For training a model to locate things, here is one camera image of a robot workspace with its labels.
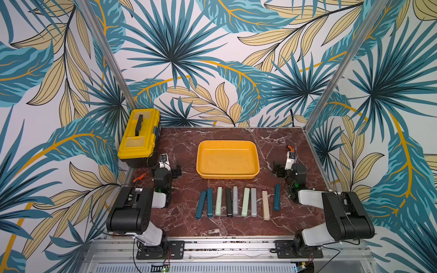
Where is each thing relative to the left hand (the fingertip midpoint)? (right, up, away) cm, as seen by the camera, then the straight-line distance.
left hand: (168, 163), depth 92 cm
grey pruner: (+36, -18, -7) cm, 41 cm away
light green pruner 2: (+41, -19, -8) cm, 45 cm away
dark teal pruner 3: (+56, -21, -8) cm, 60 cm away
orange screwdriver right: (+73, +7, +14) cm, 75 cm away
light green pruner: (+28, -18, -7) cm, 34 cm away
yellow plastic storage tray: (+33, +1, +12) cm, 35 cm away
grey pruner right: (+45, -22, -9) cm, 50 cm away
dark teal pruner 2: (+23, -19, -7) cm, 31 cm away
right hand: (+63, +1, +1) cm, 63 cm away
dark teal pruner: (+18, -21, -9) cm, 29 cm away
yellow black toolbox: (-16, +14, -1) cm, 21 cm away
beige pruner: (+50, -20, -8) cm, 55 cm away
